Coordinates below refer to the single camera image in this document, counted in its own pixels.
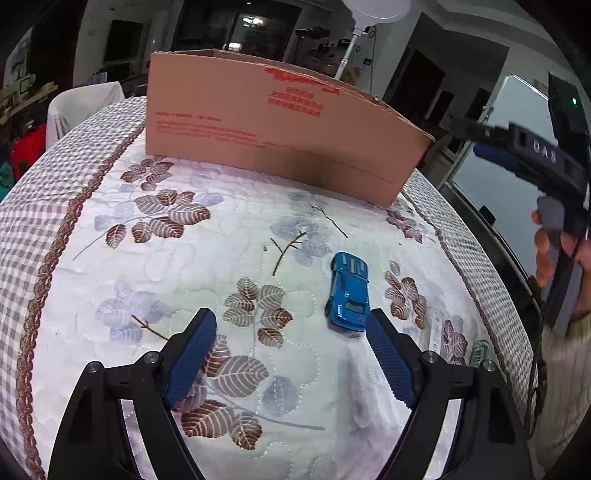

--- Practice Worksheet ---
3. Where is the person's right hand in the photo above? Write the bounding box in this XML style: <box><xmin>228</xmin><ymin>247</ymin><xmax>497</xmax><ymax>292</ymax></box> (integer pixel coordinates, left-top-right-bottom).
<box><xmin>531</xmin><ymin>210</ymin><xmax>591</xmax><ymax>320</ymax></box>

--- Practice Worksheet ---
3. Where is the clear plastic strip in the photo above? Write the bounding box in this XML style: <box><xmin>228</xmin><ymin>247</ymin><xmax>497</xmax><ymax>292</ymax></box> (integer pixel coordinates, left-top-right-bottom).
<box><xmin>427</xmin><ymin>307</ymin><xmax>447</xmax><ymax>354</ymax></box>

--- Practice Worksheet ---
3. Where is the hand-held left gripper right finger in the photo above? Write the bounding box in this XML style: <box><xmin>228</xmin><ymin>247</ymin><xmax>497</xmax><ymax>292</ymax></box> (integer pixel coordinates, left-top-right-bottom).
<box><xmin>366</xmin><ymin>308</ymin><xmax>534</xmax><ymax>480</ymax></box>

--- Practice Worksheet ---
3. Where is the chair with white cover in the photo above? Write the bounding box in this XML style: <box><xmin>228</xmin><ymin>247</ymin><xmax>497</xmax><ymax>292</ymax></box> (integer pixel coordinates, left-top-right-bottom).
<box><xmin>46</xmin><ymin>80</ymin><xmax>125</xmax><ymax>153</ymax></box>

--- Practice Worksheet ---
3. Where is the white round lamp on stand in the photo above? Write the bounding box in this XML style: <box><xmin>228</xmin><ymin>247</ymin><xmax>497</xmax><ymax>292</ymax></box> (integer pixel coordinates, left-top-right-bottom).
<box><xmin>335</xmin><ymin>0</ymin><xmax>411</xmax><ymax>81</ymax></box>

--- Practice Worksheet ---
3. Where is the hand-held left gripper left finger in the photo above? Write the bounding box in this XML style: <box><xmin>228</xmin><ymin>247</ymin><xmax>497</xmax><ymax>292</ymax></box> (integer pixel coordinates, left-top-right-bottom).
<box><xmin>47</xmin><ymin>308</ymin><xmax>218</xmax><ymax>480</ymax></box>

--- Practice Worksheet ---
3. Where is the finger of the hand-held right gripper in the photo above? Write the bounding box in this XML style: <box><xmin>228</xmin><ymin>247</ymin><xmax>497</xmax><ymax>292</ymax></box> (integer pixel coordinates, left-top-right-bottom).
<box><xmin>473</xmin><ymin>141</ymin><xmax>527</xmax><ymax>176</ymax></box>
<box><xmin>450</xmin><ymin>115</ymin><xmax>512</xmax><ymax>146</ymax></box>

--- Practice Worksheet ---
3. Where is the person's right forearm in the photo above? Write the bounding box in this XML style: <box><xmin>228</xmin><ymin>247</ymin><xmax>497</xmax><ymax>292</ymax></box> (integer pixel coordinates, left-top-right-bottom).
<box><xmin>531</xmin><ymin>318</ymin><xmax>591</xmax><ymax>467</ymax></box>

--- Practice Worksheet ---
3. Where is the red plastic toy car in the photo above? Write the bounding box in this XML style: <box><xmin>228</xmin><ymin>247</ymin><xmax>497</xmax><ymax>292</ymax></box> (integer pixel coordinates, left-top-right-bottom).
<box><xmin>11</xmin><ymin>122</ymin><xmax>49</xmax><ymax>183</ymax></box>

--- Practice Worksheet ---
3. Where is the whiteboard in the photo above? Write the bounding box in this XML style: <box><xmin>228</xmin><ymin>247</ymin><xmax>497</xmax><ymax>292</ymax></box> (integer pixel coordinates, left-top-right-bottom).
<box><xmin>445</xmin><ymin>73</ymin><xmax>591</xmax><ymax>296</ymax></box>

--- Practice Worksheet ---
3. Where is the checked tablecloth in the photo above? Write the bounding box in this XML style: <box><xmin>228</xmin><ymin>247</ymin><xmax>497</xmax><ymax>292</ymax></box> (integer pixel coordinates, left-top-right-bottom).
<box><xmin>0</xmin><ymin>95</ymin><xmax>550</xmax><ymax>480</ymax></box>

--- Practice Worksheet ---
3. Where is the blue toy car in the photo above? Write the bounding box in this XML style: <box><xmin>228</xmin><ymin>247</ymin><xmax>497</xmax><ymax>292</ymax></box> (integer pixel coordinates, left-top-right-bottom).
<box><xmin>324</xmin><ymin>251</ymin><xmax>370</xmax><ymax>330</ymax></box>

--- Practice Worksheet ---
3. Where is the wall television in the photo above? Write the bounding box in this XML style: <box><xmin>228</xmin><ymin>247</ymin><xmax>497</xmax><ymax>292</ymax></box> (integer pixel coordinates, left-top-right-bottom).
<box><xmin>104</xmin><ymin>19</ymin><xmax>144</xmax><ymax>63</ymax></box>

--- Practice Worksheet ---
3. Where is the brown cardboard box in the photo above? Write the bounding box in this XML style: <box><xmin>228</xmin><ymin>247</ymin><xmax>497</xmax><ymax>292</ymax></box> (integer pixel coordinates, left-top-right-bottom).
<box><xmin>144</xmin><ymin>49</ymin><xmax>436</xmax><ymax>208</ymax></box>

